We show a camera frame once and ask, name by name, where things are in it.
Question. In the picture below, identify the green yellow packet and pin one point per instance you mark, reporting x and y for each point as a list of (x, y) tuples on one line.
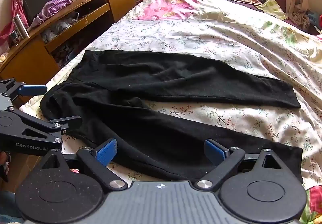
[(273, 7)]

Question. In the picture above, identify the purple patterned cloth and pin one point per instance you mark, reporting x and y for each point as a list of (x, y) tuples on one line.
[(54, 5)]

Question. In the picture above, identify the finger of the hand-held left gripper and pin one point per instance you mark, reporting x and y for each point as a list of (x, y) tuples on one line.
[(64, 122), (31, 89)]

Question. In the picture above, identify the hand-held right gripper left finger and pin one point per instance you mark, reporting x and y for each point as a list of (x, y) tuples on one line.
[(107, 151)]

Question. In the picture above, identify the wooden desk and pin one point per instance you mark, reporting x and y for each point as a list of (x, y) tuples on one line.
[(120, 0)]

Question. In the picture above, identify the pile of colourful clothes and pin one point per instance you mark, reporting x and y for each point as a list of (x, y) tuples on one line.
[(308, 18)]

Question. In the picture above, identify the bright pink floral bedsheet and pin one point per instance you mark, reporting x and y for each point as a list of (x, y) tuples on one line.
[(161, 5)]

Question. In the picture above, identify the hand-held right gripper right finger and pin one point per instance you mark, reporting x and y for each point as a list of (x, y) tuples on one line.
[(213, 150)]

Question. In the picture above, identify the grey clothes in desk shelf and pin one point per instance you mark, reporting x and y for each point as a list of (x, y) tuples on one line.
[(59, 27)]

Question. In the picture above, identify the steel thermos flask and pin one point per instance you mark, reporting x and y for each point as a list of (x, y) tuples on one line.
[(21, 27)]

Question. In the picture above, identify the black pants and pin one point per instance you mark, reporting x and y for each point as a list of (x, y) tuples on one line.
[(156, 75)]

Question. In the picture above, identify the white small-floral blanket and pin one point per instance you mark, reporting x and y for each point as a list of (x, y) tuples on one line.
[(201, 35)]

